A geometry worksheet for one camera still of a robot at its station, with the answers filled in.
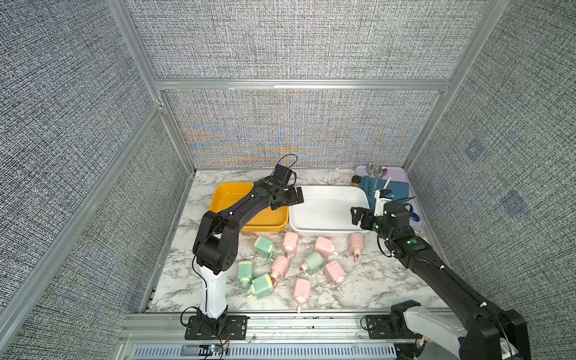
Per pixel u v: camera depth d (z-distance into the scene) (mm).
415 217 1007
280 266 799
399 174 1180
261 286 754
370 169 1173
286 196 829
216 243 513
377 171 1168
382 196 706
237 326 735
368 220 721
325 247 856
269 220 955
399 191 1168
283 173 737
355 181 1033
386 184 1126
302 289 746
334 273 785
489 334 385
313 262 814
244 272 798
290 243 891
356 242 856
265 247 856
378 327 731
